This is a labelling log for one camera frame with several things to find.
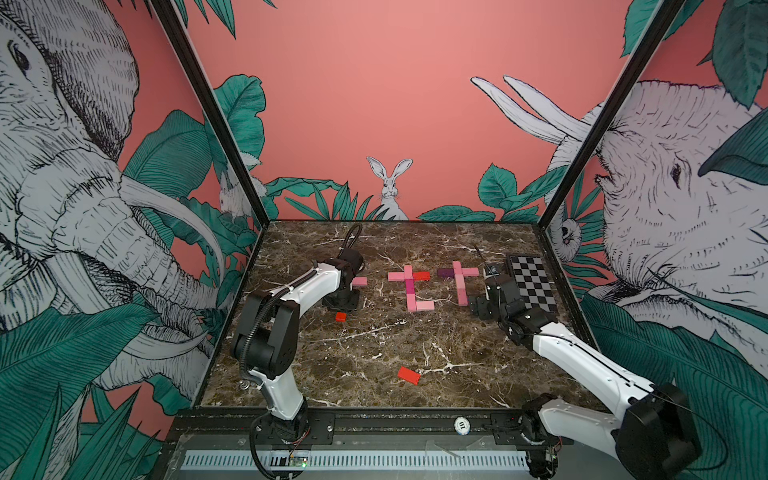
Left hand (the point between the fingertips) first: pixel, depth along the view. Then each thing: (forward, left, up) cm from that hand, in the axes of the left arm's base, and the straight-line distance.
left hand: (348, 304), depth 92 cm
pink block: (+11, -3, -3) cm, 12 cm away
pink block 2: (+1, -20, -3) cm, 20 cm away
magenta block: (+8, -20, -4) cm, 22 cm away
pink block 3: (+15, -43, -5) cm, 46 cm away
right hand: (-2, -42, +8) cm, 42 cm away
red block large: (-4, +2, +1) cm, 5 cm away
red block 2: (-21, -18, -5) cm, 28 cm away
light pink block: (+1, -25, -4) cm, 25 cm away
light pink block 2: (+10, -38, -5) cm, 40 cm away
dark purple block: (+15, -34, -6) cm, 38 cm away
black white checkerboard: (+11, -62, -1) cm, 63 cm away
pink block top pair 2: (+14, -16, -5) cm, 22 cm away
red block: (+13, -25, -5) cm, 29 cm away
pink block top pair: (+14, -20, -4) cm, 25 cm away
